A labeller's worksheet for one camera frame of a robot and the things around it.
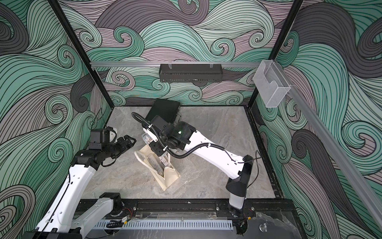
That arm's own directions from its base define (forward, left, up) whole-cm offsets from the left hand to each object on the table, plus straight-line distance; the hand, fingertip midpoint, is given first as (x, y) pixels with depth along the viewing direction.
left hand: (130, 142), depth 75 cm
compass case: (-3, -11, +9) cm, 15 cm away
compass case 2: (-5, -14, -15) cm, 21 cm away
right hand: (-6, -14, +6) cm, 17 cm away
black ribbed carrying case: (+40, -14, -18) cm, 47 cm away
